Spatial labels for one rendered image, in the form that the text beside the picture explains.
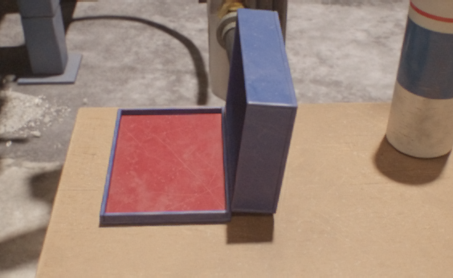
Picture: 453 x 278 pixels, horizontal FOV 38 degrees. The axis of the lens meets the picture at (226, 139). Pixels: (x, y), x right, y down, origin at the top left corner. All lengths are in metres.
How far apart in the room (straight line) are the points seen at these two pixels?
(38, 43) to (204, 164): 1.09
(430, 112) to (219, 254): 0.23
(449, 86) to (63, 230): 0.35
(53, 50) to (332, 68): 0.70
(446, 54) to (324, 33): 1.30
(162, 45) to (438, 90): 1.27
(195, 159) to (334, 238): 0.15
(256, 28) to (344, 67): 1.14
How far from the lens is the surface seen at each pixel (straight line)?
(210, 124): 0.66
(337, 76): 1.67
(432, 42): 0.58
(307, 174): 0.61
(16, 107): 1.60
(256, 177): 0.53
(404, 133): 0.63
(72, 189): 0.60
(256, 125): 0.49
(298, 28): 1.89
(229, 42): 0.87
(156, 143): 0.64
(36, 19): 1.63
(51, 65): 1.68
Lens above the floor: 0.86
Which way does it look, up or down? 37 degrees down
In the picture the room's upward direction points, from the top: straight up
